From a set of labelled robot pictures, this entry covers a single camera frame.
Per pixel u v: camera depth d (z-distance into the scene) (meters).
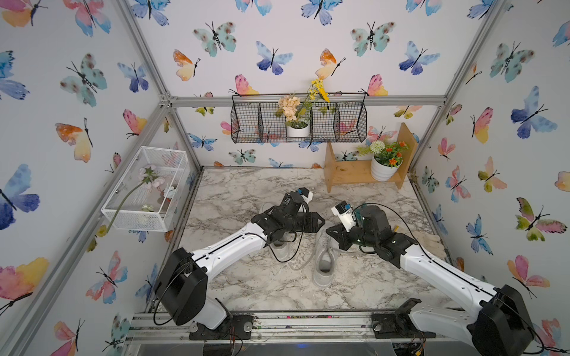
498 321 0.39
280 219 0.62
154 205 0.67
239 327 0.74
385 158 0.98
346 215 0.70
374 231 0.62
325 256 0.83
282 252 0.82
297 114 0.86
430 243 0.93
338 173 1.09
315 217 0.72
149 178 0.73
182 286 0.42
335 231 0.74
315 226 0.70
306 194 0.73
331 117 0.97
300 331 0.74
